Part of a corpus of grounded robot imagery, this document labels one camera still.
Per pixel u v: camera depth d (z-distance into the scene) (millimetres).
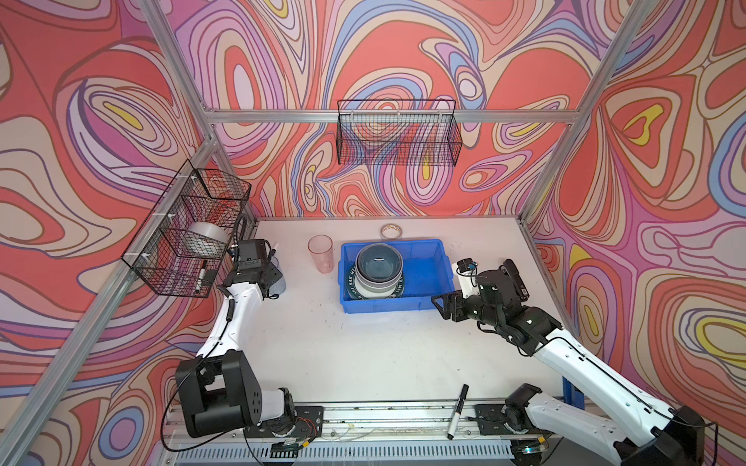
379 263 942
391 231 1150
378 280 861
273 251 1109
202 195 877
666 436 383
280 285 955
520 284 957
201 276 721
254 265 644
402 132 955
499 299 560
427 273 1043
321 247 935
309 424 721
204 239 703
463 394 773
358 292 933
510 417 659
